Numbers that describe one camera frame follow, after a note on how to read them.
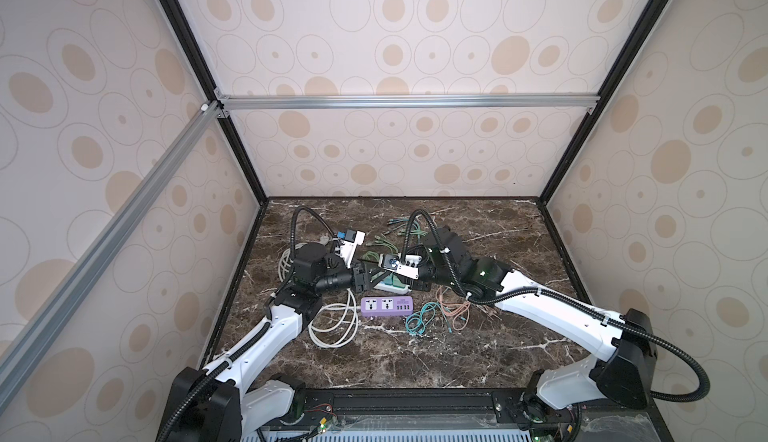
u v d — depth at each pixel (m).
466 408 0.75
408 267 0.61
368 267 0.67
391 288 0.91
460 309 0.88
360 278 0.66
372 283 0.68
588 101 0.92
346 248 0.69
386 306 0.88
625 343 0.41
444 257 0.54
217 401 0.39
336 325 0.87
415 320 0.88
